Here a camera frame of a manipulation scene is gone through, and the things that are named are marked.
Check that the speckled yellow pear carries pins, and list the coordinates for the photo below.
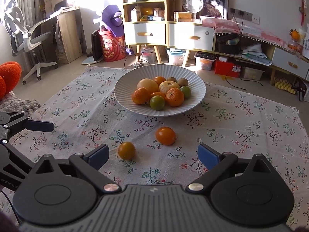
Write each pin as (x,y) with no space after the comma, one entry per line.
(167,85)

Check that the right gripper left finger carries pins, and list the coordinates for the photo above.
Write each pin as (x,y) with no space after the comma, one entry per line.
(87,168)

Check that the framed picture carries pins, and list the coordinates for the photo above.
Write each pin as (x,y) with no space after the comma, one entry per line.
(213,1)

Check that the smooth yellow pear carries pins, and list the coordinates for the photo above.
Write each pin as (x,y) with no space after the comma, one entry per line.
(149,84)

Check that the purple plush toy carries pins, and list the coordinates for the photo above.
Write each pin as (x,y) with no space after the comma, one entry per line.
(112,19)

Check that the red gift bag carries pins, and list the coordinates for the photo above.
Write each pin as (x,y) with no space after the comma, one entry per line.
(113,47)

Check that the wooden shelf cabinet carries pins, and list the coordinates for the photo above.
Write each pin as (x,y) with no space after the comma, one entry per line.
(166,23)

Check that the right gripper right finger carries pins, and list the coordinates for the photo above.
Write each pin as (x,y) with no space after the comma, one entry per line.
(218,166)

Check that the grey knitted blanket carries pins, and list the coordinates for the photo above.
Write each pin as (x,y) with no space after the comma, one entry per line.
(11,103)

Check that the green tomato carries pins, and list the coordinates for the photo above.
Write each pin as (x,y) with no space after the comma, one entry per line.
(186,91)
(157,103)

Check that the long tv console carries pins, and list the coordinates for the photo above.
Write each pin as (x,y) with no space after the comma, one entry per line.
(260,52)

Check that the white ribbed plate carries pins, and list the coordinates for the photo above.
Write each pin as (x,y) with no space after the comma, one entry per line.
(126,85)

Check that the bumpy orange tangerine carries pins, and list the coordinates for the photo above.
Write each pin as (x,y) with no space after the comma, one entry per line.
(174,97)
(140,96)

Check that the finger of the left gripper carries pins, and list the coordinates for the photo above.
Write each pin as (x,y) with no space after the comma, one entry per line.
(18,121)

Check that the pink cloth cover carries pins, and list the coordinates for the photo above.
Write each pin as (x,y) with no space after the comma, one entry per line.
(224,26)

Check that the wooden desk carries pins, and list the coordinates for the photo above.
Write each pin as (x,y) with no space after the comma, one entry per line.
(64,16)

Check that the yellow-orange tomato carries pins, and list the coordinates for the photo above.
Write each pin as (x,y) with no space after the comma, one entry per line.
(126,150)

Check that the brown kiwi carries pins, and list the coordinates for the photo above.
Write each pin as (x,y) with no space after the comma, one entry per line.
(173,79)
(182,82)

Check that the floral white tablecloth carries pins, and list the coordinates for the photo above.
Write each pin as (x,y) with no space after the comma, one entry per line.
(155,149)

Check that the white office chair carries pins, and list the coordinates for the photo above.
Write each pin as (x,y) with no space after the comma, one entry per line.
(22,38)

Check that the orange plush toy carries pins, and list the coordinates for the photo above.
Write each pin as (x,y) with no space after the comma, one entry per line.
(10,76)

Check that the orange tomato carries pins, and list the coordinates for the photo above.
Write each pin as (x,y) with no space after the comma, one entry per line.
(159,80)
(165,135)
(158,93)

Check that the red storage box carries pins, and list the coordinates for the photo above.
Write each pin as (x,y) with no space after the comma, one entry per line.
(227,68)

